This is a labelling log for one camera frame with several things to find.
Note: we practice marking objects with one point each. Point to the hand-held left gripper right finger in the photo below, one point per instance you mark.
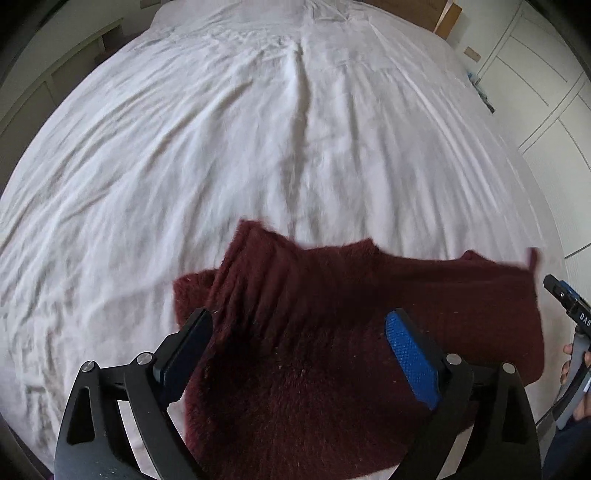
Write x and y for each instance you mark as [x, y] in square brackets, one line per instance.
[413, 361]

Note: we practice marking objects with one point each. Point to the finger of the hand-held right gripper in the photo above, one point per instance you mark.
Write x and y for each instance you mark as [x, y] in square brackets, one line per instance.
[559, 288]

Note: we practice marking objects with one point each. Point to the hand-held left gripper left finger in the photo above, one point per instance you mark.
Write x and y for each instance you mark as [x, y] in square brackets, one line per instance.
[182, 364]

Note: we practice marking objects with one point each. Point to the dark red knitted sweater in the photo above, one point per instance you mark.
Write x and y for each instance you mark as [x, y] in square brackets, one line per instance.
[323, 369]

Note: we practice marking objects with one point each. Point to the person's right forearm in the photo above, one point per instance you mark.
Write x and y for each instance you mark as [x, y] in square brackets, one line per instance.
[570, 452]

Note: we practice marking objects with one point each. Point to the person's right hand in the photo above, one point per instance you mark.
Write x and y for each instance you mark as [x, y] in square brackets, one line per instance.
[566, 362]

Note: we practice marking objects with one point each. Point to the wooden nightstand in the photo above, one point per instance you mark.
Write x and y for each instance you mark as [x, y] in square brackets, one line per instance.
[482, 94]

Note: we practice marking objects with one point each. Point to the bed with white sheet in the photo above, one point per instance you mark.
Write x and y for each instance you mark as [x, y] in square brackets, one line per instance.
[277, 138]

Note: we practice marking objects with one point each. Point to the wooden headboard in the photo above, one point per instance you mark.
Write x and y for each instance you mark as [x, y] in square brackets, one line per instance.
[444, 18]

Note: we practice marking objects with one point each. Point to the white low shelf unit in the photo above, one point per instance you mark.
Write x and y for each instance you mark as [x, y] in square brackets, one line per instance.
[55, 78]

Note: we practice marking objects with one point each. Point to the beige wall switch plate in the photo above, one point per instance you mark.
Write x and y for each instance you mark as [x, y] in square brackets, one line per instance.
[472, 53]
[150, 3]

